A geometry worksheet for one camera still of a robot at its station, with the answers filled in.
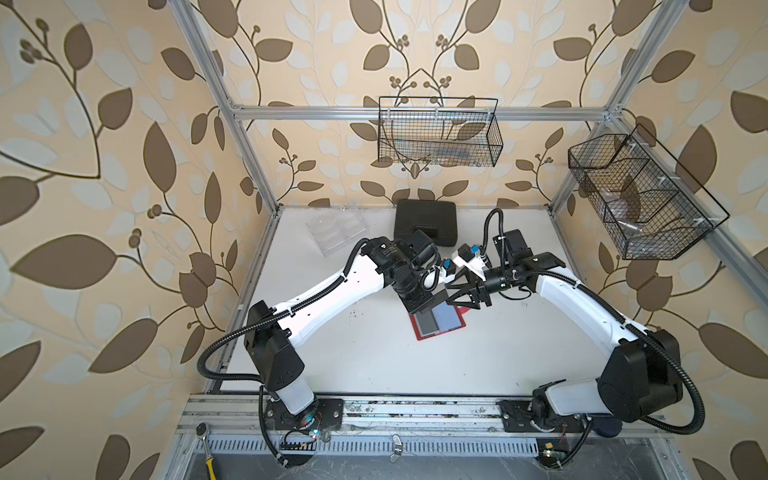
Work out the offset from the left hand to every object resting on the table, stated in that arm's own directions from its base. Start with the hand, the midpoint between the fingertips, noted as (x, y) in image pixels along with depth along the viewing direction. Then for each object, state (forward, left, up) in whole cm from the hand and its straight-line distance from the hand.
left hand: (422, 299), depth 73 cm
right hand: (+2, -7, -2) cm, 8 cm away
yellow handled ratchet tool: (-26, +54, -20) cm, 62 cm away
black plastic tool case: (+42, -9, -15) cm, 46 cm away
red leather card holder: (+4, -10, -20) cm, 22 cm away
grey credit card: (+2, -3, -19) cm, 19 cm away
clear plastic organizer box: (+39, +30, -17) cm, 52 cm away
